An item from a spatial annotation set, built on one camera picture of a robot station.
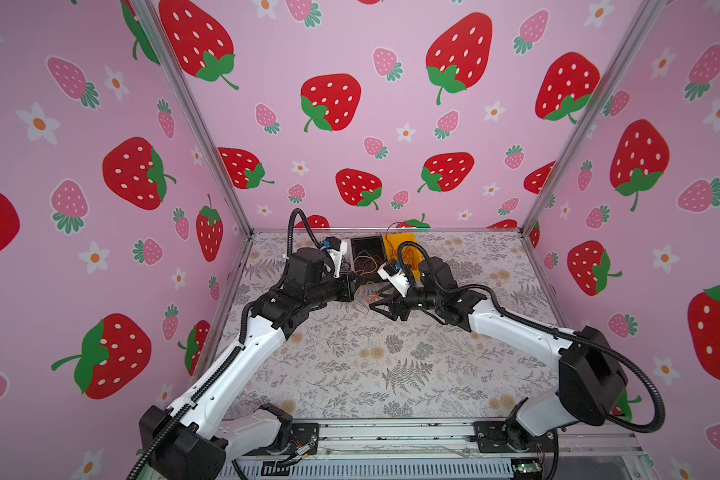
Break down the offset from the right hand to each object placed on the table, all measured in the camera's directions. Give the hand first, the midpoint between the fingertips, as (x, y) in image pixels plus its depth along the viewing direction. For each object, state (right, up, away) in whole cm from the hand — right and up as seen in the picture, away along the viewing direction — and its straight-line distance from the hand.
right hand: (373, 298), depth 78 cm
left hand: (-2, +6, -5) cm, 8 cm away
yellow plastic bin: (+9, +17, +34) cm, 39 cm away
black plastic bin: (0, +16, +30) cm, 34 cm away
